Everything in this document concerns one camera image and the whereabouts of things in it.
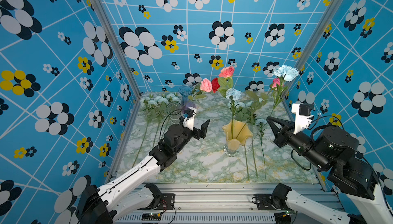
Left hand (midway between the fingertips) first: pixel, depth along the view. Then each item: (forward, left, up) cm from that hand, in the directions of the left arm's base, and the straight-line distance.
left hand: (203, 115), depth 70 cm
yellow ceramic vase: (0, -18, -16) cm, 24 cm away
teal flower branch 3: (+34, +21, -23) cm, 47 cm away
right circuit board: (-36, -37, -30) cm, 60 cm away
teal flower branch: (+28, +37, -27) cm, 53 cm away
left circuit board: (-36, +25, -33) cm, 54 cm away
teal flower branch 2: (+31, +32, -27) cm, 53 cm away
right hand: (-11, -24, +14) cm, 29 cm away
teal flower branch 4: (+23, -29, -26) cm, 45 cm away
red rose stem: (+20, -7, +1) cm, 21 cm away
